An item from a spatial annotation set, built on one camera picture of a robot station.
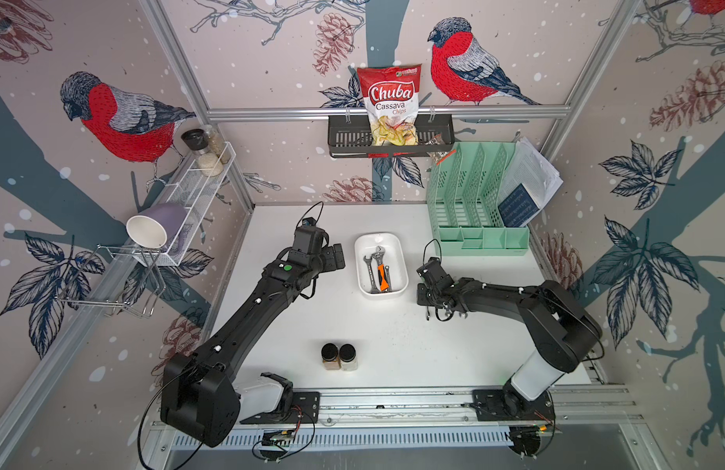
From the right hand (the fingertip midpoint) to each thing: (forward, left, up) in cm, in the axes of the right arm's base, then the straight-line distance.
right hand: (422, 292), depth 95 cm
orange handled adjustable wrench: (+5, +13, +2) cm, 14 cm away
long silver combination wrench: (+3, +17, 0) cm, 17 cm away
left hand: (+3, +28, +21) cm, 35 cm away
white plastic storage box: (+13, +9, +2) cm, 15 cm away
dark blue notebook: (+28, -35, +12) cm, 47 cm away
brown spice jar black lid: (-24, +26, +10) cm, 37 cm away
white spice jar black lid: (-24, +22, +10) cm, 34 cm away
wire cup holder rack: (-19, +67, +36) cm, 78 cm away
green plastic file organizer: (+47, -21, +3) cm, 51 cm away
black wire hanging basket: (+38, +26, +34) cm, 58 cm away
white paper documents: (+36, -36, +25) cm, 57 cm away
